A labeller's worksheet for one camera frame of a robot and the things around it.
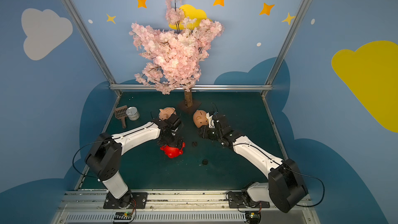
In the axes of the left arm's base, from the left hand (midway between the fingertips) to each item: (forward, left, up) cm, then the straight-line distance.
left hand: (176, 142), depth 89 cm
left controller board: (-35, +22, -8) cm, 42 cm away
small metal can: (+20, +32, 0) cm, 37 cm away
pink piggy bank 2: (+15, -14, +4) cm, 21 cm away
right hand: (+3, -14, +10) cm, 18 cm away
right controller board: (-34, -41, -8) cm, 54 cm away
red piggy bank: (-7, +1, +3) cm, 8 cm away
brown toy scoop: (+23, +43, -5) cm, 49 cm away
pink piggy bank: (+18, +8, +4) cm, 20 cm away
